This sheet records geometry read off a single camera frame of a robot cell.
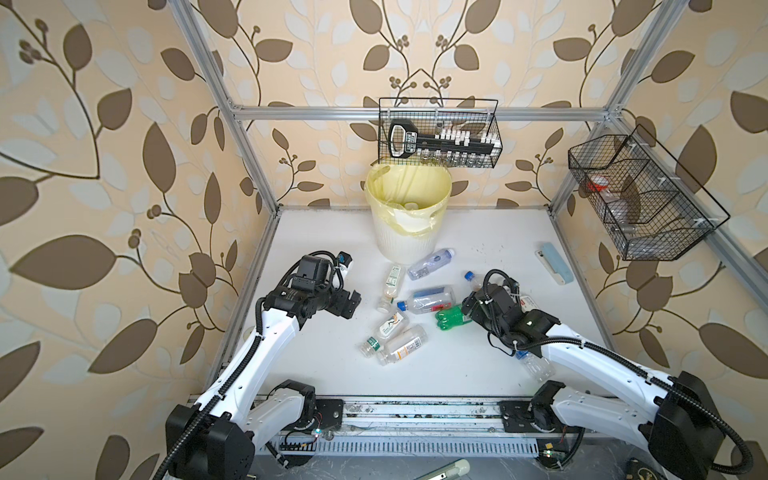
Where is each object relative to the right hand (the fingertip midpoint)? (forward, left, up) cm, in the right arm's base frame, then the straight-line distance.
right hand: (472, 310), depth 84 cm
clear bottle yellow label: (-8, +20, -3) cm, 22 cm away
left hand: (+4, +37, +8) cm, 38 cm away
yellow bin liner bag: (+42, +15, +5) cm, 45 cm away
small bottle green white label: (+11, +22, -3) cm, 25 cm away
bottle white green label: (-3, +23, -3) cm, 24 cm away
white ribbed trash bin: (+20, +18, +11) cm, 29 cm away
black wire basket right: (+13, -42, +26) cm, 51 cm away
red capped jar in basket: (+24, -35, +25) cm, 49 cm away
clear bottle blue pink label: (+5, +12, -4) cm, 14 cm away
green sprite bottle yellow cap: (-1, +6, -4) cm, 7 cm away
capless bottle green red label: (+2, -17, -2) cm, 17 cm away
